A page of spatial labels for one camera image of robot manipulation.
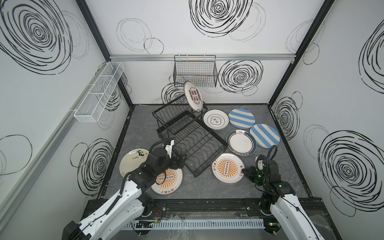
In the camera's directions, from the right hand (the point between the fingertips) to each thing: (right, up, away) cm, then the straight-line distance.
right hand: (241, 172), depth 82 cm
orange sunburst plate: (-41, -6, 0) cm, 41 cm away
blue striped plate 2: (+22, +18, +20) cm, 35 cm away
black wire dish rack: (-26, +19, +18) cm, 37 cm away
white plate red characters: (-27, +43, +5) cm, 51 cm away
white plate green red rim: (+4, +14, +14) cm, 21 cm away
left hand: (-34, +11, -5) cm, 36 cm away
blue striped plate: (+10, +30, +30) cm, 43 cm away
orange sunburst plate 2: (-7, +1, +4) cm, 9 cm away
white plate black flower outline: (-10, +29, +28) cm, 42 cm away
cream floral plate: (-64, +5, +8) cm, 65 cm away
